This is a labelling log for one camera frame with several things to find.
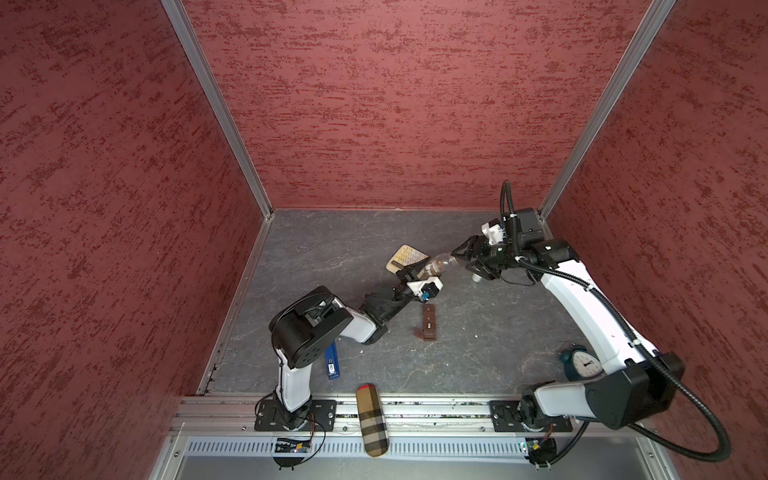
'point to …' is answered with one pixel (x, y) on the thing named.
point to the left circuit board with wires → (290, 452)
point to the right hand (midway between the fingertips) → (456, 264)
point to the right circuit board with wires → (542, 451)
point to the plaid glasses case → (372, 420)
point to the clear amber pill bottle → (438, 265)
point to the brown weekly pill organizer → (428, 331)
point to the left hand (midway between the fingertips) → (432, 265)
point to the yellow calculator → (405, 255)
